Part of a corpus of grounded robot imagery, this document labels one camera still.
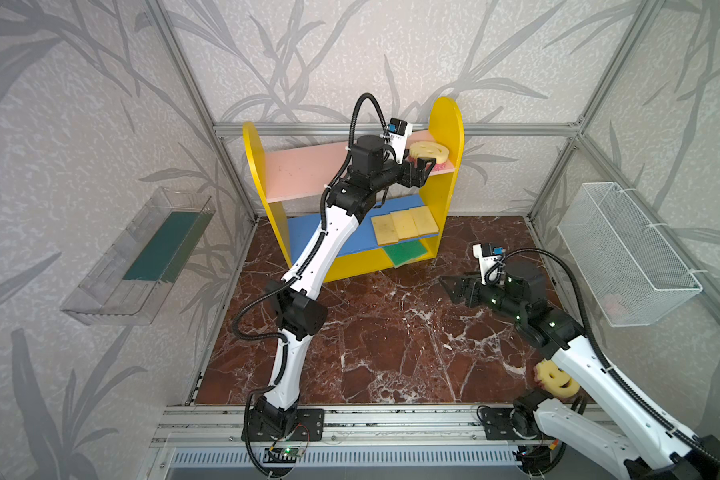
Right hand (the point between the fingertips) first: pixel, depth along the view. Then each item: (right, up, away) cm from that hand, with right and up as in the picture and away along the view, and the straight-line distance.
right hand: (452, 267), depth 74 cm
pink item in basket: (+39, -9, -2) cm, 40 cm away
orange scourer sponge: (-10, +12, +23) cm, 28 cm away
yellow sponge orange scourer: (-3, +13, +25) cm, 28 cm away
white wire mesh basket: (+36, -1, -11) cm, 38 cm away
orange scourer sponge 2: (-17, +10, +21) cm, 29 cm away
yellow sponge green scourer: (-9, +2, +32) cm, 33 cm away
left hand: (-6, +29, -2) cm, 30 cm away
